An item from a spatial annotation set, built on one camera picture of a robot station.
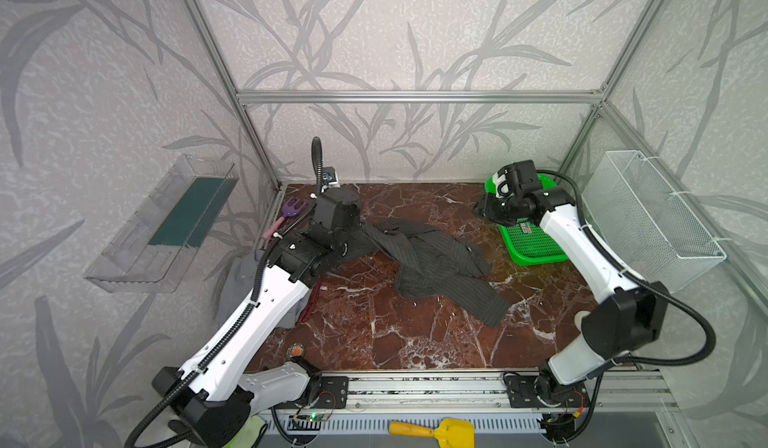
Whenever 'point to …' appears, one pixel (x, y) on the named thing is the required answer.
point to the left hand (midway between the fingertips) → (346, 193)
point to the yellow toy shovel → (451, 433)
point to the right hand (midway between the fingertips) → (477, 202)
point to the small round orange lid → (295, 349)
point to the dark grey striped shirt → (428, 262)
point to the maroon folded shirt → (313, 299)
